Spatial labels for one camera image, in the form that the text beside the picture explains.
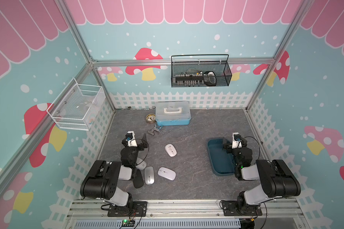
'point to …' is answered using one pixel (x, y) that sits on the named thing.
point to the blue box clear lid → (172, 113)
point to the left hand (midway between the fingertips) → (139, 135)
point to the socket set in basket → (194, 78)
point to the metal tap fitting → (156, 128)
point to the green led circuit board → (127, 223)
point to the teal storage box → (222, 162)
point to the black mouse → (137, 180)
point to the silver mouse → (149, 175)
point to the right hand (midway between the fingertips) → (232, 136)
